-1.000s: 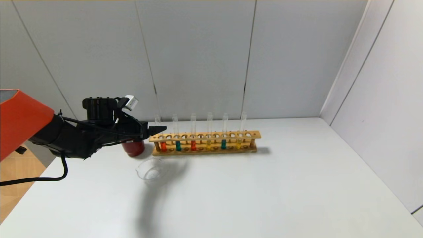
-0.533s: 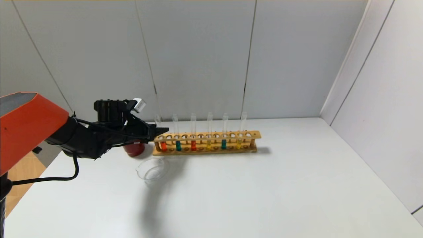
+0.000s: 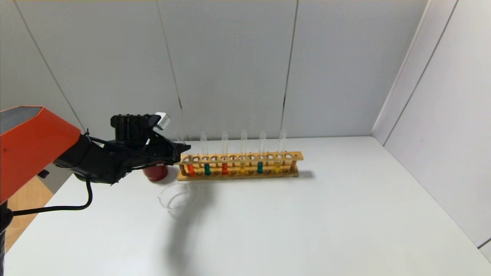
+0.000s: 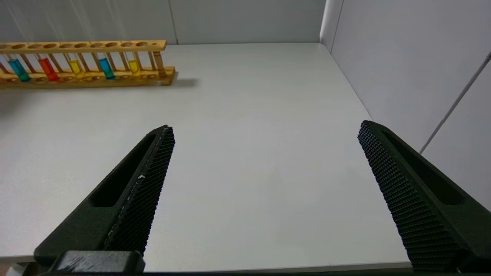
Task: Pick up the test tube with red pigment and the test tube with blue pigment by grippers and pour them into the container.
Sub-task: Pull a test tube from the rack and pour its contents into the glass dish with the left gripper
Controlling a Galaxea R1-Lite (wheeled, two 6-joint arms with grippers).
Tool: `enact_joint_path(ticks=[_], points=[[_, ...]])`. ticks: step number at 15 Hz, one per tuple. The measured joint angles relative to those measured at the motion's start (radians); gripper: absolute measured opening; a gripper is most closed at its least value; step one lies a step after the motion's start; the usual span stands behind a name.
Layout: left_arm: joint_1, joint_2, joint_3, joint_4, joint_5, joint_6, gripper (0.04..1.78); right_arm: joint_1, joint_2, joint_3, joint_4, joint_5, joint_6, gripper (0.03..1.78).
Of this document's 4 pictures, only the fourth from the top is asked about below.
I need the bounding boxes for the wooden test tube rack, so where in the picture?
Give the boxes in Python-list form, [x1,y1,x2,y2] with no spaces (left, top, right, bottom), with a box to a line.
[0,39,176,90]

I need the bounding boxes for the yellow pigment test tube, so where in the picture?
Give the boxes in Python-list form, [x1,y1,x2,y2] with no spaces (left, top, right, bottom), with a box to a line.
[111,0,142,76]
[44,0,86,80]

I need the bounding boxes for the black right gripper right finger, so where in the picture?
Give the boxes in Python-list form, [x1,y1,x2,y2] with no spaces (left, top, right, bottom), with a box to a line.
[358,120,491,273]

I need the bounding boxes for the red pigment test tube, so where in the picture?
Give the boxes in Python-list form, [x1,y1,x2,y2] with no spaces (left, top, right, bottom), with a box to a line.
[8,0,60,82]

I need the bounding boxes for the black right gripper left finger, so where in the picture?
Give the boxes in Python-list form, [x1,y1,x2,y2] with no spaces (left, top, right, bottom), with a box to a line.
[34,125,176,256]

